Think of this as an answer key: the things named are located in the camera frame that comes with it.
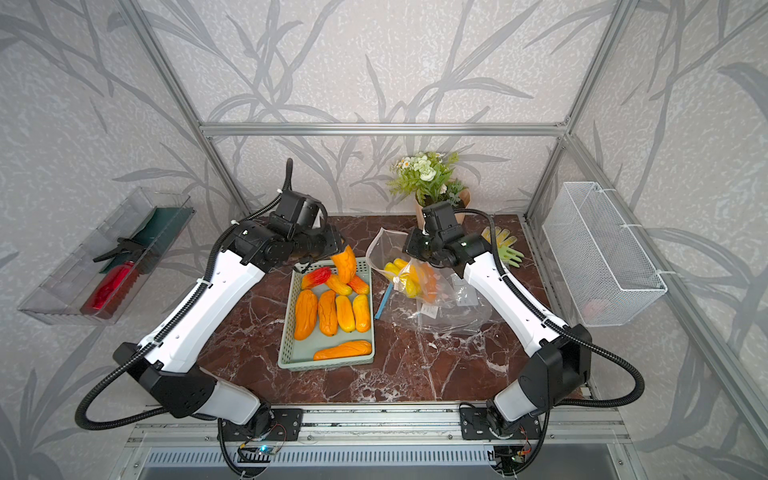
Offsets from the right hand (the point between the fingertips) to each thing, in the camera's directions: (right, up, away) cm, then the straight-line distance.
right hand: (403, 242), depth 79 cm
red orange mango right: (-14, -14, +16) cm, 25 cm away
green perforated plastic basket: (-31, -32, +6) cm, 45 cm away
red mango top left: (-28, -11, +16) cm, 34 cm away
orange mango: (-14, -5, -7) cm, 16 cm away
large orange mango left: (-29, -21, +10) cm, 37 cm away
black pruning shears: (-62, -1, -13) cm, 63 cm away
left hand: (-14, -1, -6) cm, 16 cm away
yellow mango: (+2, -8, -5) cm, 9 cm away
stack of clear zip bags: (+17, -21, +16) cm, 31 cm away
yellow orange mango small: (-21, -14, +17) cm, 30 cm away
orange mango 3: (+9, -12, +15) cm, 21 cm away
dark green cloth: (-61, +2, -6) cm, 61 cm away
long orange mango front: (-14, -30, +3) cm, 33 cm away
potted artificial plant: (+7, +20, +12) cm, 25 cm away
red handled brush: (-58, -9, -20) cm, 62 cm away
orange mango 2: (-12, -21, +10) cm, 27 cm away
